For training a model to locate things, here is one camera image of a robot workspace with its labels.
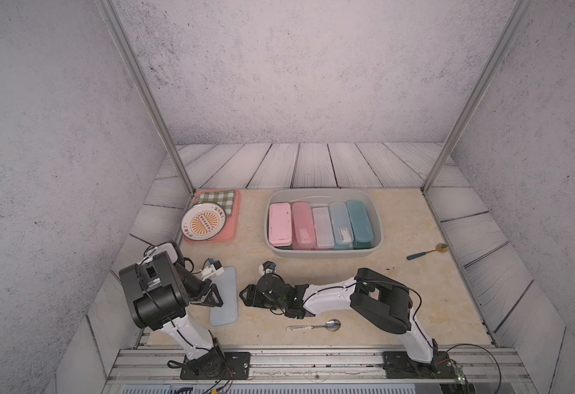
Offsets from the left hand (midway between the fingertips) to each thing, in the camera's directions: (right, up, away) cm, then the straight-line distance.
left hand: (215, 303), depth 82 cm
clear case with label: (+46, +22, +19) cm, 54 cm away
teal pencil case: (+54, +20, +17) cm, 60 cm away
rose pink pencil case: (+30, +20, +14) cm, 39 cm away
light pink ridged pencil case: (+20, +25, +17) cm, 36 cm away
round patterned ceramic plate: (-13, +26, +25) cm, 38 cm away
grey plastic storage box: (+39, +36, +32) cm, 62 cm away
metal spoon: (+38, -6, -3) cm, 39 cm away
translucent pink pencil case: (+38, +23, +20) cm, 49 cm away
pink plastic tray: (-1, +25, +27) cm, 36 cm away
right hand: (+9, +1, +1) cm, 10 cm away
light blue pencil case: (+2, +5, +5) cm, 7 cm away
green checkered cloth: (-7, +36, +35) cm, 51 cm away
